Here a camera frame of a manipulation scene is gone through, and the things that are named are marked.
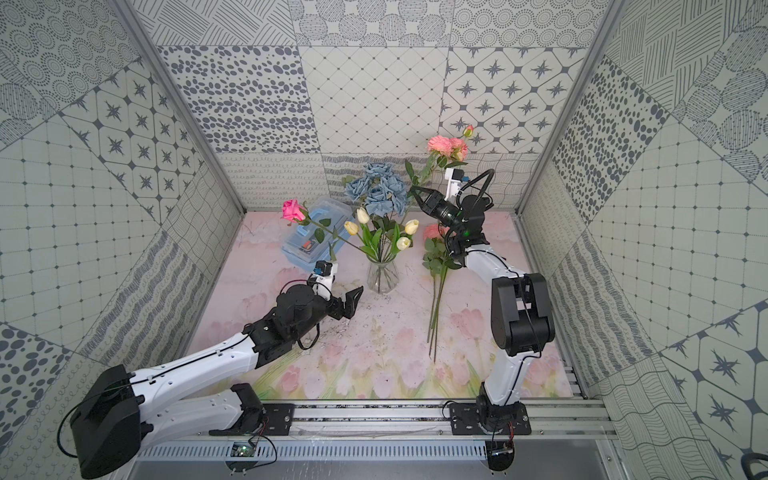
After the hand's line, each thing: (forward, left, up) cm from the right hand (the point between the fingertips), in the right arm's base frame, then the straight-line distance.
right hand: (412, 190), depth 83 cm
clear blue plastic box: (-3, +37, -21) cm, 43 cm away
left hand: (-24, +15, -12) cm, 31 cm away
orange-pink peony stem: (+5, -8, -23) cm, 25 cm away
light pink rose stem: (-4, -10, -30) cm, 32 cm away
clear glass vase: (-12, +9, -26) cm, 30 cm away
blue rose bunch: (-3, +9, +2) cm, 9 cm away
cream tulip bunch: (-12, +8, -6) cm, 15 cm away
